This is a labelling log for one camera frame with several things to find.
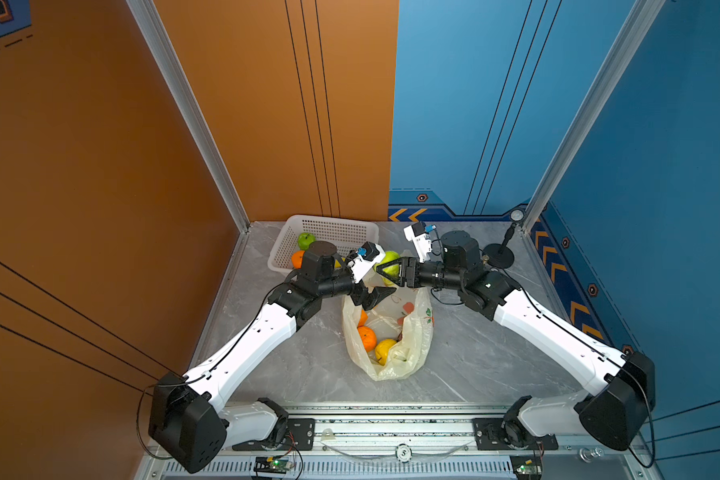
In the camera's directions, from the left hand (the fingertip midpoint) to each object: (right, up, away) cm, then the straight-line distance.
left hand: (385, 270), depth 73 cm
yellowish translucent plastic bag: (+3, -21, +16) cm, 26 cm away
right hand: (0, 0, -3) cm, 3 cm away
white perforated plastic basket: (-13, +11, +39) cm, 43 cm away
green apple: (-28, +9, +36) cm, 46 cm away
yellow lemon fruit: (0, -22, +8) cm, 23 cm away
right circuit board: (+34, -47, -2) cm, 58 cm away
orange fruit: (-4, -20, +12) cm, 24 cm away
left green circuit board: (-27, -46, -2) cm, 54 cm away
